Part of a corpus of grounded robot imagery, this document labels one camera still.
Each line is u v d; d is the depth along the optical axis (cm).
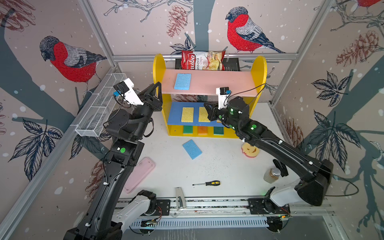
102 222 36
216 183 80
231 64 95
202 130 104
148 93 47
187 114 94
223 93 58
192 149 95
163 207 73
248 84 76
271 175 76
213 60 86
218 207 75
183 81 74
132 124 38
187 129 101
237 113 50
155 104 47
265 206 66
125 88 44
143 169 86
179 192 77
